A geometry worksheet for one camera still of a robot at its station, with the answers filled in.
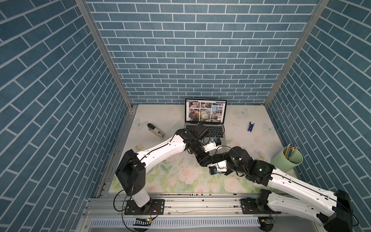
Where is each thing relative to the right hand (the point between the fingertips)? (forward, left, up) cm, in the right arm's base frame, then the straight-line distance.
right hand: (217, 155), depth 76 cm
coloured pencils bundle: (+6, -40, 0) cm, 40 cm away
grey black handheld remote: (+22, +44, -11) cm, 50 cm away
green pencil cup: (-1, -37, -3) cm, 37 cm away
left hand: (-4, +2, -1) cm, 5 cm away
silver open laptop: (+37, +3, -6) cm, 37 cm away
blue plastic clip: (+32, -27, -14) cm, 44 cm away
